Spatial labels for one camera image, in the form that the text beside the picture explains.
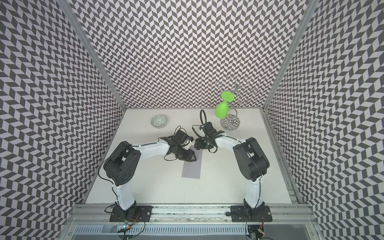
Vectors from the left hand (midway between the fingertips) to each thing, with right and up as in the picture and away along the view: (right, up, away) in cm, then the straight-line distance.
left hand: (192, 160), depth 90 cm
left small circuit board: (-28, -23, -24) cm, 44 cm away
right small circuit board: (+31, -27, -21) cm, 46 cm away
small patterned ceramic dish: (-25, +24, +19) cm, 39 cm away
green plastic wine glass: (+18, +30, -2) cm, 35 cm away
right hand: (+4, +7, +5) cm, 9 cm away
